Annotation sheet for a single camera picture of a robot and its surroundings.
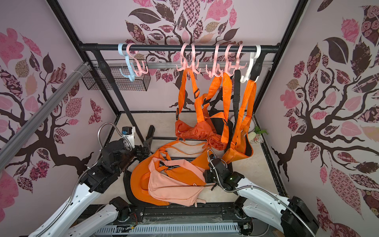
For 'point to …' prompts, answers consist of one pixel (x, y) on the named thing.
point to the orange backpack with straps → (139, 181)
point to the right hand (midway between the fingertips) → (204, 173)
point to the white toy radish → (252, 135)
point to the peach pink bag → (172, 189)
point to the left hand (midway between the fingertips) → (143, 141)
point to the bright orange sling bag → (242, 147)
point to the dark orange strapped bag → (213, 140)
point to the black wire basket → (94, 78)
